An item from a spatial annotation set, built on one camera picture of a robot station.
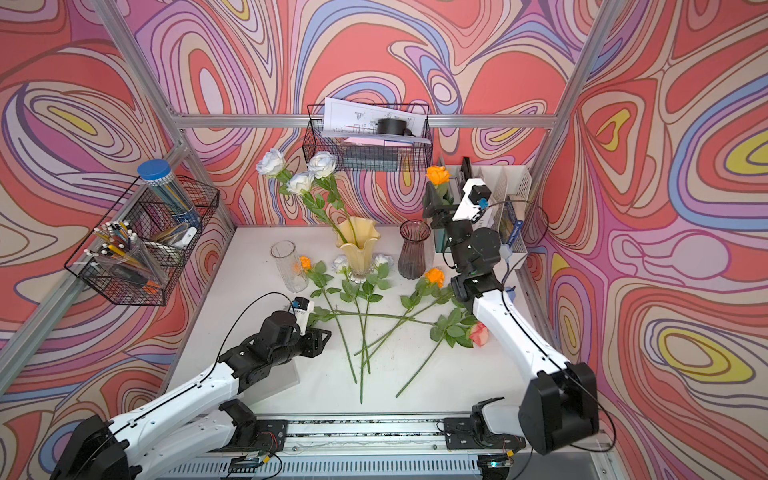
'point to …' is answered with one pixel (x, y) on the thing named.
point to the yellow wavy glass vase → (357, 236)
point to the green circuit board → (244, 464)
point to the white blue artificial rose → (382, 277)
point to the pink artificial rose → (457, 327)
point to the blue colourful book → (509, 223)
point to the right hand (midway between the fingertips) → (443, 188)
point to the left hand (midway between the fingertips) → (328, 333)
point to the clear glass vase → (288, 265)
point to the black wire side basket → (170, 244)
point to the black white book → (466, 170)
